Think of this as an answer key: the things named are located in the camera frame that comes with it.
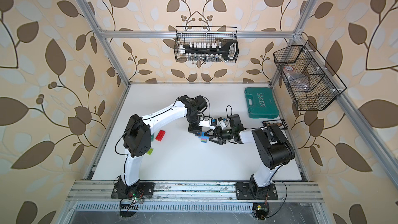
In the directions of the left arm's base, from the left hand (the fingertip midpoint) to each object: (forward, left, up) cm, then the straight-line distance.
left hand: (201, 131), depth 85 cm
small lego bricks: (-3, -2, -7) cm, 7 cm away
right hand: (-2, -4, -5) cm, 6 cm away
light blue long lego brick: (-3, -1, -1) cm, 3 cm away
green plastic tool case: (+23, -40, -3) cm, 46 cm away
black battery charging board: (+9, -41, -6) cm, 42 cm away
